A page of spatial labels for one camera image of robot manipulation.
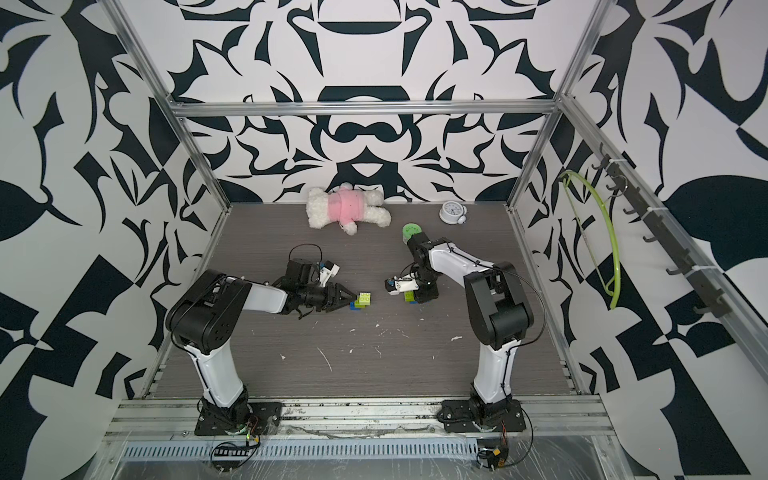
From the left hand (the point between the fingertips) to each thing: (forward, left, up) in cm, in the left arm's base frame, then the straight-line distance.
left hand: (351, 298), depth 94 cm
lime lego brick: (-4, -2, +3) cm, 5 cm away
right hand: (+4, -22, +1) cm, 23 cm away
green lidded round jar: (+25, -21, +3) cm, 32 cm away
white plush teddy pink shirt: (+32, +2, +8) cm, 33 cm away
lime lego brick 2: (-2, -18, +3) cm, 18 cm away
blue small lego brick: (-4, -1, +1) cm, 4 cm away
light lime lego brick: (-2, -5, +4) cm, 7 cm away
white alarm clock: (+33, -38, +2) cm, 50 cm away
